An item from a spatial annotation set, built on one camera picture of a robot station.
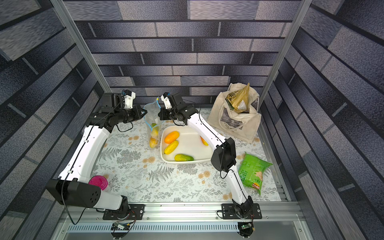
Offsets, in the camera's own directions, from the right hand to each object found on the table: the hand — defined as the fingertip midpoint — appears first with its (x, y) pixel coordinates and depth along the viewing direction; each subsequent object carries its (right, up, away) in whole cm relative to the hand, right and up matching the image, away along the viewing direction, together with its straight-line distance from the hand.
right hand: (157, 113), depth 83 cm
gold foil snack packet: (+49, +9, +9) cm, 51 cm away
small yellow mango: (+6, -22, +10) cm, 25 cm away
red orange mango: (+27, -18, +14) cm, 36 cm away
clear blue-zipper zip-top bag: (-3, -1, +2) cm, 4 cm away
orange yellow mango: (-5, -18, +7) cm, 20 cm away
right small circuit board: (+47, -59, -11) cm, 76 cm away
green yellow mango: (-1, -10, -2) cm, 11 cm away
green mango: (+14, -27, +4) cm, 30 cm away
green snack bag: (+53, -32, -2) cm, 62 cm away
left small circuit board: (-17, -56, -12) cm, 60 cm away
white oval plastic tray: (+11, -21, +16) cm, 29 cm away
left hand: (-3, +1, -9) cm, 10 cm away
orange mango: (+6, -15, +14) cm, 22 cm away
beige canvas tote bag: (+51, -8, +13) cm, 53 cm away
